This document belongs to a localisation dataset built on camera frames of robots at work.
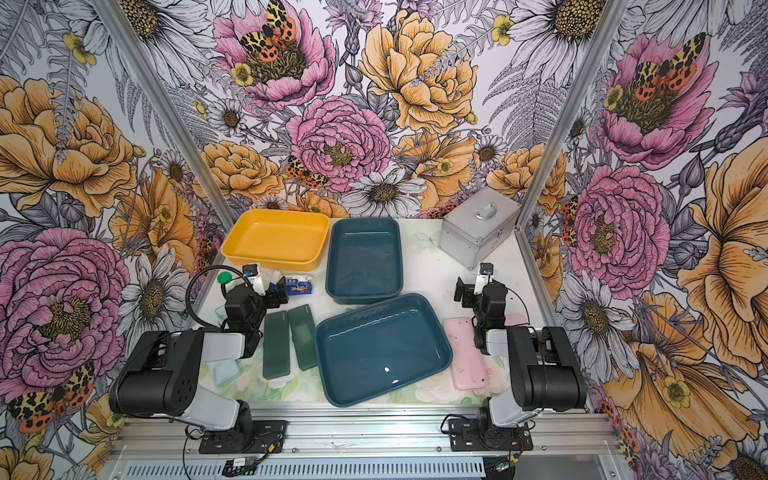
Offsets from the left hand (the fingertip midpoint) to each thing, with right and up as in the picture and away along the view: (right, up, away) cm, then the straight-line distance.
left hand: (270, 285), depth 94 cm
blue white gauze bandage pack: (+6, -1, +6) cm, 8 cm away
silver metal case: (+66, +18, +7) cm, 69 cm away
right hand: (+63, +1, +1) cm, 63 cm away
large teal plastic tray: (+32, -18, -5) cm, 37 cm away
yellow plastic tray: (-6, +15, +22) cm, 27 cm away
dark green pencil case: (+5, -20, -8) cm, 22 cm away
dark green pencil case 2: (+12, -15, -3) cm, 19 cm away
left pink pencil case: (+59, -21, -10) cm, 63 cm away
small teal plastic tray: (+27, +7, +18) cm, 33 cm away
